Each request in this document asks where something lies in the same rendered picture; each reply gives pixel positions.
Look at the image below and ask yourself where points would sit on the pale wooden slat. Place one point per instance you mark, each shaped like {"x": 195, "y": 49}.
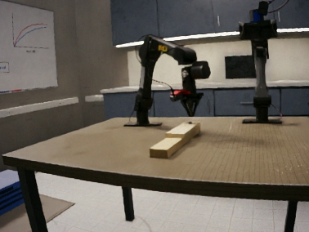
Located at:
{"x": 182, "y": 130}

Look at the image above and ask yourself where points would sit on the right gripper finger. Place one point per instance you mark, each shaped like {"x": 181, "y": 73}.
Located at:
{"x": 192, "y": 111}
{"x": 183, "y": 102}

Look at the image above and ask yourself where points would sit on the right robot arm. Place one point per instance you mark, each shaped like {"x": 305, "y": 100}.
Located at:
{"x": 148, "y": 51}

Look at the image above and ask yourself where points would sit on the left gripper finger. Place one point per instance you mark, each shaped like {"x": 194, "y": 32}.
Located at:
{"x": 274, "y": 30}
{"x": 242, "y": 35}

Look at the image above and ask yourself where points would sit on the light wooden bar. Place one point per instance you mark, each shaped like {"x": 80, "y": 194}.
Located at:
{"x": 168, "y": 146}

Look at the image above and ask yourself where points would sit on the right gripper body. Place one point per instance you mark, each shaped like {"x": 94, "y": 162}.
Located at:
{"x": 189, "y": 86}

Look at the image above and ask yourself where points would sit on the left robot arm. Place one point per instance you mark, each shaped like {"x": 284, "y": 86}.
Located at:
{"x": 260, "y": 100}

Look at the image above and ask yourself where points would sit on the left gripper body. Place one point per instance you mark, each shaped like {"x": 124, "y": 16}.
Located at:
{"x": 257, "y": 27}

